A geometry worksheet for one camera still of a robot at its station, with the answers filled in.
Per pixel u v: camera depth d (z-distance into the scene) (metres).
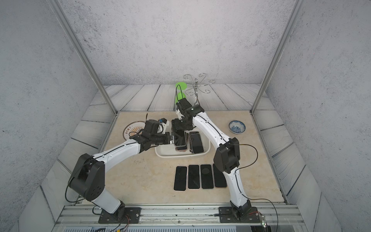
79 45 0.83
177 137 0.81
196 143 0.96
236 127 1.08
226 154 0.53
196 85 0.93
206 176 0.84
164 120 0.81
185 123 0.74
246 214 0.66
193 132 1.03
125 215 0.71
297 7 0.70
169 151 0.98
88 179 0.45
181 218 0.73
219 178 0.85
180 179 0.81
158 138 0.74
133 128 1.10
